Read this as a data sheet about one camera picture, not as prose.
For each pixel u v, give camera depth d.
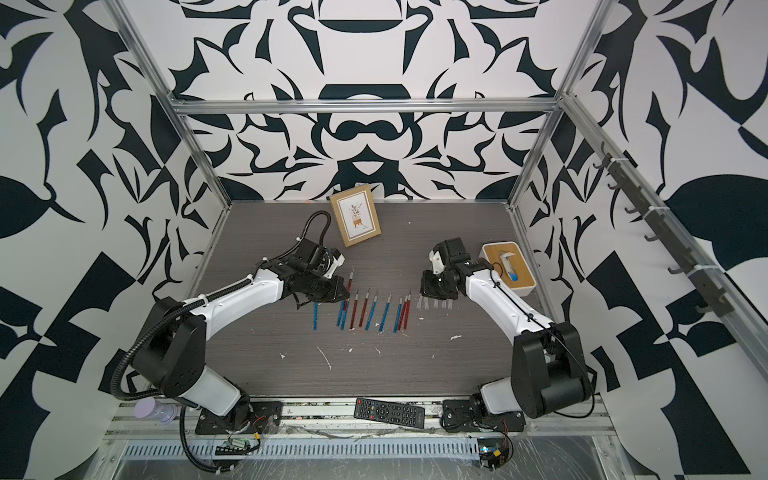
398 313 0.93
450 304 0.94
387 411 0.74
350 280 0.87
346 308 0.87
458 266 0.63
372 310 0.94
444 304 0.94
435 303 0.94
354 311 0.92
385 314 0.92
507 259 0.98
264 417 0.73
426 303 0.94
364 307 0.94
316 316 0.91
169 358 0.44
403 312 0.92
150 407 0.69
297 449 0.71
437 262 0.81
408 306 0.94
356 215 1.05
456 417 0.74
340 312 0.92
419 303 0.94
